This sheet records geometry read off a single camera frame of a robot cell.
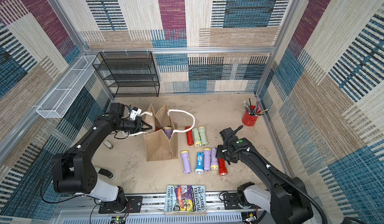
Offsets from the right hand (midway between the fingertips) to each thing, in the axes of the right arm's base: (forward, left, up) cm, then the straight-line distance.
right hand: (224, 158), depth 83 cm
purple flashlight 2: (-2, +5, -1) cm, 6 cm away
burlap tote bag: (+6, +37, +4) cm, 37 cm away
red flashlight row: (+15, +19, -1) cm, 24 cm away
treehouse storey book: (-19, +19, -2) cm, 28 cm away
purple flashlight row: (+17, +32, +2) cm, 37 cm away
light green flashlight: (+11, +14, -1) cm, 18 cm away
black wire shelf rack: (+58, +64, +14) cm, 87 cm away
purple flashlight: (0, +9, -2) cm, 9 cm away
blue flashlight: (-2, +14, -1) cm, 14 cm away
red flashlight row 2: (+13, +37, +11) cm, 40 cm away
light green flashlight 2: (+15, +11, -1) cm, 18 cm away
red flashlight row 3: (-6, +1, -1) cm, 6 cm away
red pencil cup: (+24, -18, +6) cm, 30 cm away
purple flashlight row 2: (-1, +21, -2) cm, 21 cm away
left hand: (+13, +39, +13) cm, 43 cm away
